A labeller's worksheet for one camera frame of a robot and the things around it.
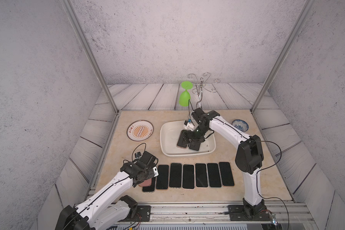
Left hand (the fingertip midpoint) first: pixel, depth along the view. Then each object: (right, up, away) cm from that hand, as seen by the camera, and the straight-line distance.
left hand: (151, 174), depth 81 cm
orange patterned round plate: (-13, +23, +26) cm, 37 cm away
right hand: (+21, +16, +4) cm, 27 cm away
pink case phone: (+19, +20, -3) cm, 28 cm away
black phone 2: (+29, -2, +3) cm, 29 cm away
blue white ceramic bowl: (+62, +27, +27) cm, 72 cm away
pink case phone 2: (+26, +12, +17) cm, 34 cm away
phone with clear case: (+6, -3, +3) cm, 7 cm away
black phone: (0, -8, -1) cm, 8 cm away
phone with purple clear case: (-2, -5, +1) cm, 6 cm away
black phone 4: (+43, -2, +4) cm, 44 cm away
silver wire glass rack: (+27, +48, +6) cm, 55 cm away
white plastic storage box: (+9, +22, +23) cm, 33 cm away
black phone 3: (+36, -2, +3) cm, 36 cm away
